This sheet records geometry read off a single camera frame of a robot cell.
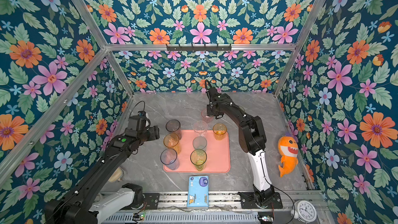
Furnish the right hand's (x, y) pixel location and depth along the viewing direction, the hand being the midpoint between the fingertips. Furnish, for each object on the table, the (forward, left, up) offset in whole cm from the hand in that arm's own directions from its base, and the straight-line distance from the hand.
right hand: (212, 111), depth 98 cm
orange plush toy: (-25, -41, -1) cm, 48 cm away
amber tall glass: (-20, +23, -1) cm, 31 cm away
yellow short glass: (-11, -4, -5) cm, 13 cm away
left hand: (-18, +31, +10) cm, 37 cm away
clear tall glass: (-8, +8, -6) cm, 13 cm away
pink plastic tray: (-23, -3, -10) cm, 26 cm away
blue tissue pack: (-46, +7, -3) cm, 47 cm away
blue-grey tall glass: (-31, +23, 0) cm, 38 cm away
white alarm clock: (-53, -41, -6) cm, 67 cm away
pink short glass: (-2, +4, -5) cm, 7 cm away
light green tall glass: (-33, +7, +6) cm, 34 cm away
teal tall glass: (-21, +8, -2) cm, 22 cm away
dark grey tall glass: (-14, +22, +5) cm, 27 cm away
